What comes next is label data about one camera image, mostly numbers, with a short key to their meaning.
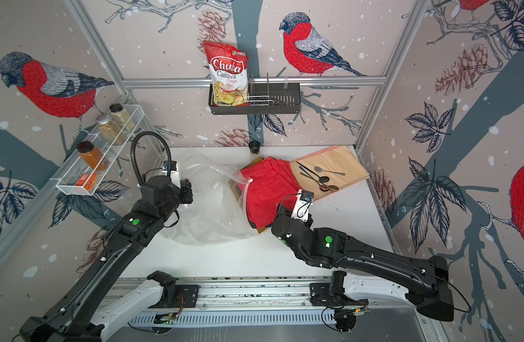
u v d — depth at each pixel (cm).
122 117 81
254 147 107
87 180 65
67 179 66
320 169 110
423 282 41
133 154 49
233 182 78
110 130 75
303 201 58
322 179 107
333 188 101
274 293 76
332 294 66
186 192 65
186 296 73
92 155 67
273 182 86
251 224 80
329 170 110
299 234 48
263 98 78
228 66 78
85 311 40
